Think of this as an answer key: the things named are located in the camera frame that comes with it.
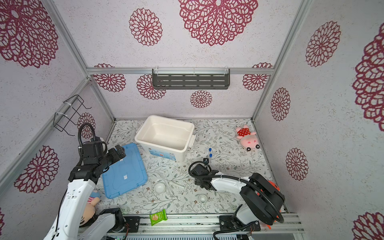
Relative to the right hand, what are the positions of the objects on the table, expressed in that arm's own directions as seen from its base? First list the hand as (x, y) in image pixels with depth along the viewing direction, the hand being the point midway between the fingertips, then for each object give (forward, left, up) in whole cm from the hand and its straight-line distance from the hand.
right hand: (201, 176), depth 90 cm
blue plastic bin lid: (-1, +46, +2) cm, 46 cm away
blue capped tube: (+5, -5, +15) cm, 16 cm away
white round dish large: (-9, +24, +2) cm, 25 cm away
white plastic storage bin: (+27, +26, +3) cm, 37 cm away
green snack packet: (-23, +22, +2) cm, 32 cm away
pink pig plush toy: (+23, -31, +7) cm, 39 cm away
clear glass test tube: (-5, +15, 0) cm, 16 cm away
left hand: (+1, +45, +20) cm, 49 cm away
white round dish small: (-13, -1, 0) cm, 13 cm away
